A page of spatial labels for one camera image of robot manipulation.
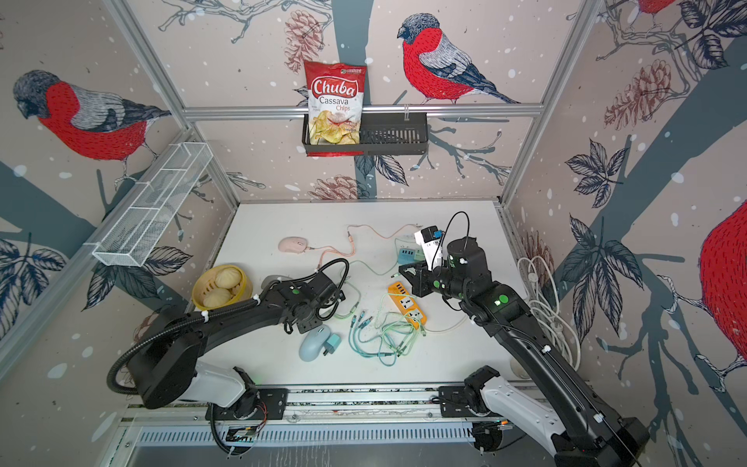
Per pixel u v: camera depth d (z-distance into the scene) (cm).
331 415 73
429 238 60
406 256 101
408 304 89
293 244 104
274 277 99
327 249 107
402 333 83
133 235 71
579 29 75
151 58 80
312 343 82
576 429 40
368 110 91
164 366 42
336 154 91
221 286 91
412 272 66
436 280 59
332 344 81
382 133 107
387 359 80
